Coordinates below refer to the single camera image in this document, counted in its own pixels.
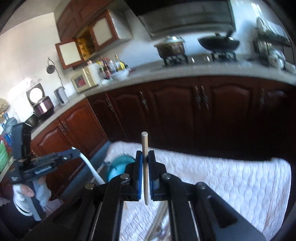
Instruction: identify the white ceramic soup spoon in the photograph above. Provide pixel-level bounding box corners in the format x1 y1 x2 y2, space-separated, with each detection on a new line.
79 151 105 185

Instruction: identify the light wooden chopstick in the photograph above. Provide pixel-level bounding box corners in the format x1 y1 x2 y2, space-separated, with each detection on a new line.
141 132 149 205

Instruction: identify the left gloved hand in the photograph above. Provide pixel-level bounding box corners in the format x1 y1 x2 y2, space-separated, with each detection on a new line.
13 176 52 217

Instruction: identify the white utensil holder teal rim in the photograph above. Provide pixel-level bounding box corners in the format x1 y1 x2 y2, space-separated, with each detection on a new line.
107 155 135 181

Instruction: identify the purple rice cooker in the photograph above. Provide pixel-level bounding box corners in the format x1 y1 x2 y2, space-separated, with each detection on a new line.
26 83 54 121

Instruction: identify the white mixing bowl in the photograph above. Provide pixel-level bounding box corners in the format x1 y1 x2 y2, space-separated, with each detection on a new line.
112 68 130 81

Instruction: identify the cream microwave oven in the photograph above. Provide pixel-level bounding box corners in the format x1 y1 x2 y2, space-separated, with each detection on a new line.
71 65 100 93

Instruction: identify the dark sauce bottle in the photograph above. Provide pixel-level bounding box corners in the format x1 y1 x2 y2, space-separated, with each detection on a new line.
102 58 111 79

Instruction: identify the cooking pot with lid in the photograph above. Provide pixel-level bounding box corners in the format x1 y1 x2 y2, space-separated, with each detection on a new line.
154 36 185 59

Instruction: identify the black wok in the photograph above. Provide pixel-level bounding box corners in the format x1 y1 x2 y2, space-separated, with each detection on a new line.
198 29 240 52

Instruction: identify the steel range hood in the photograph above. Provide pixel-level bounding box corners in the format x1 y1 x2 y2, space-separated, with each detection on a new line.
138 1 236 38

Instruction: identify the black dish rack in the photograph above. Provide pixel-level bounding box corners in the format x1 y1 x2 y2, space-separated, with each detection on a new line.
253 17 292 69

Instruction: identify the wooden wall cabinet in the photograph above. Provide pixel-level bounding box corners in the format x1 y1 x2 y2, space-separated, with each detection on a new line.
55 1 133 69

